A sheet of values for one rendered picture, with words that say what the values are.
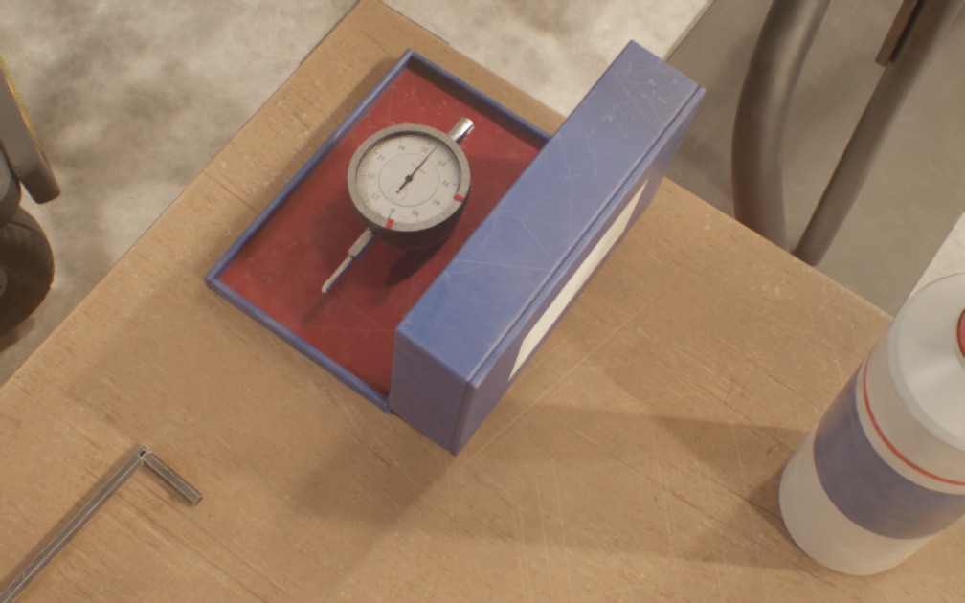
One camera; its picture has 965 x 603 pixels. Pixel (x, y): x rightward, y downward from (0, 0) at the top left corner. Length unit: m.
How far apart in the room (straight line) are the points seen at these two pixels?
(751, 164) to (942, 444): 0.37
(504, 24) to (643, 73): 0.74
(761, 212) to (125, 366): 0.38
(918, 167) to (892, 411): 0.81
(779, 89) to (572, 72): 0.51
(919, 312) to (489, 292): 0.16
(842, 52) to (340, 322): 0.78
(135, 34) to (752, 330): 0.82
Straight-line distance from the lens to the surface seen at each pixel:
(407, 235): 0.60
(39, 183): 0.90
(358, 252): 0.61
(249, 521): 0.60
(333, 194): 0.65
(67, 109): 1.29
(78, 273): 1.20
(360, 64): 0.69
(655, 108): 0.54
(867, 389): 0.47
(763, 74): 0.77
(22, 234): 1.08
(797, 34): 0.77
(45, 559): 0.61
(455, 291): 0.49
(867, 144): 1.00
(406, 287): 0.62
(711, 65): 1.26
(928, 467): 0.46
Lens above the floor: 1.04
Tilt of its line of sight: 66 degrees down
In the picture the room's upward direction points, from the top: straight up
